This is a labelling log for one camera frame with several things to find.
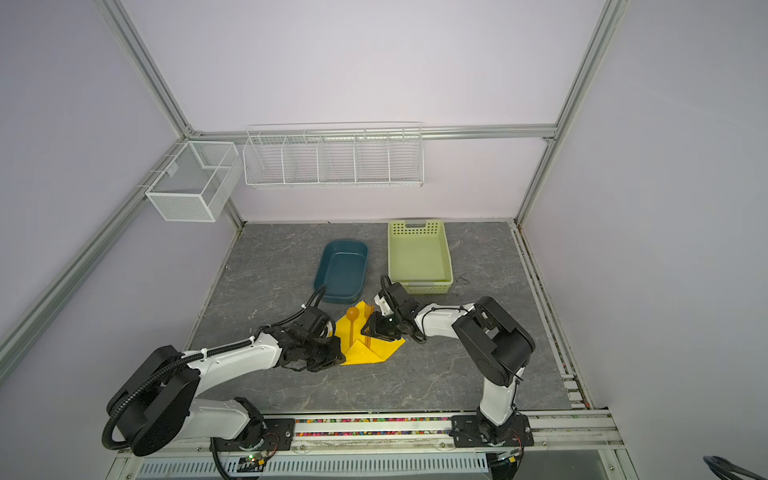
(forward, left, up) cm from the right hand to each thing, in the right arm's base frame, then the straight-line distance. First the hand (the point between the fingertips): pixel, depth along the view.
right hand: (365, 335), depth 89 cm
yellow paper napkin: (-5, +1, -1) cm, 6 cm away
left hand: (-8, +5, 0) cm, 10 cm away
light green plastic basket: (+28, -17, +2) cm, 33 cm away
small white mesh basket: (+39, +57, +26) cm, 74 cm away
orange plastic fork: (+9, 0, -2) cm, 9 cm away
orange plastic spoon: (+7, +5, 0) cm, 8 cm away
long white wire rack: (+57, +13, +26) cm, 64 cm away
